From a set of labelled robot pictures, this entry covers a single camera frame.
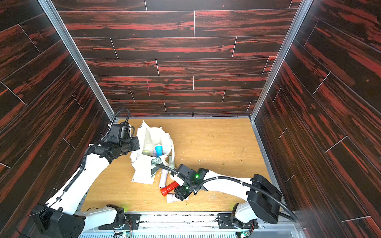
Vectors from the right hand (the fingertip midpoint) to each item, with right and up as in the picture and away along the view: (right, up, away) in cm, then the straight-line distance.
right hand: (181, 190), depth 80 cm
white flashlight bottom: (-6, -4, -2) cm, 7 cm away
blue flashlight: (-15, +20, +11) cm, 27 cm away
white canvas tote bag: (-17, +14, -9) cm, 24 cm away
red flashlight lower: (-9, -1, +1) cm, 9 cm away
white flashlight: (-11, +4, +6) cm, 13 cm away
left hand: (-23, +27, -1) cm, 35 cm away
